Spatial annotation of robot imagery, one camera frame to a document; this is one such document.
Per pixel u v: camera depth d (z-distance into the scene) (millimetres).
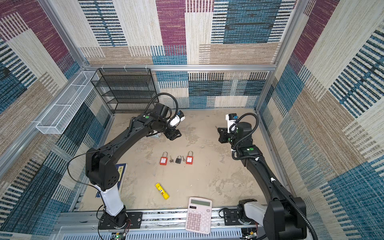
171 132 764
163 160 916
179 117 756
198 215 733
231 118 697
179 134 812
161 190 809
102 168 464
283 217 398
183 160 938
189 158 922
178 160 940
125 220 713
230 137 696
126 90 1084
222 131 811
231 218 730
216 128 826
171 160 940
